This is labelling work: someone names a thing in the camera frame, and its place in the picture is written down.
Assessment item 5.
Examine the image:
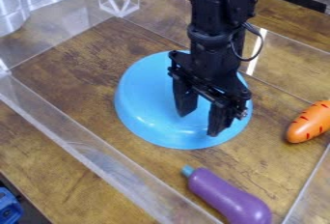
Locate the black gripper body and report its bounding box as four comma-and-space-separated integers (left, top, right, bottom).
167, 25, 251, 119

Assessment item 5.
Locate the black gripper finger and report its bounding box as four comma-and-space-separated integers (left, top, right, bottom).
207, 103, 235, 137
172, 79, 199, 117

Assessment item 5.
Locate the blue upturned plastic tray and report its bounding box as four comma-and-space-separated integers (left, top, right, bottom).
115, 51, 252, 150

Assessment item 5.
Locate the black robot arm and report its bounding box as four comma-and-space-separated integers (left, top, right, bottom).
167, 0, 256, 136

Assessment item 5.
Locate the orange toy carrot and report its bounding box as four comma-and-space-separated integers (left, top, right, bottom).
286, 100, 330, 143

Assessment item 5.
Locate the purple toy eggplant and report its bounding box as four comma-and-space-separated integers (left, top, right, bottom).
181, 165, 272, 224

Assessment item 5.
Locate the blue object at corner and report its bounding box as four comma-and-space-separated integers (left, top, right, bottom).
0, 187, 22, 224

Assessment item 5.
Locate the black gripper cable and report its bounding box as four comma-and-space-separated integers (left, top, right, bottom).
229, 21, 264, 63

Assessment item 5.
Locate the clear acrylic enclosure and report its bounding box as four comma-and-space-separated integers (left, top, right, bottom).
0, 0, 330, 224

